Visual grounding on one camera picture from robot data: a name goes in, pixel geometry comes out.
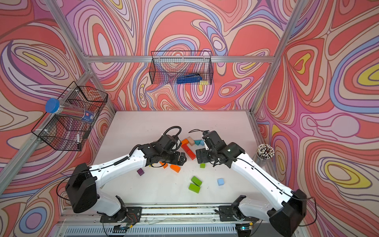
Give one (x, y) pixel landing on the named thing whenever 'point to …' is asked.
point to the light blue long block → (202, 142)
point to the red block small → (185, 147)
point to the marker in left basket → (78, 143)
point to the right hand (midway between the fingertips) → (205, 158)
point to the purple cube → (140, 172)
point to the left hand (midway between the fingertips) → (183, 159)
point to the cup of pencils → (265, 152)
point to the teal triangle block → (197, 141)
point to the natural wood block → (190, 140)
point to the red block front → (191, 154)
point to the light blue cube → (220, 181)
